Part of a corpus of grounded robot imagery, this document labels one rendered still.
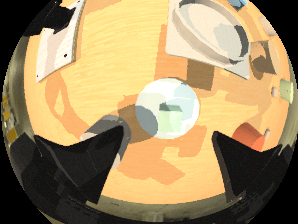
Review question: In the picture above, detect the orange-brown cylinder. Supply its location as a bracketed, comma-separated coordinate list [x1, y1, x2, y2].
[231, 121, 265, 152]

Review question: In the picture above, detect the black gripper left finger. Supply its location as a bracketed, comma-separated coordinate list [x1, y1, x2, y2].
[33, 125, 124, 204]

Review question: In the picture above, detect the blue block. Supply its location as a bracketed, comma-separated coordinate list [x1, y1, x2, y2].
[227, 0, 249, 10]

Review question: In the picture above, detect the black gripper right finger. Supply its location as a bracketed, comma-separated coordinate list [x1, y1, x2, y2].
[212, 131, 282, 204]

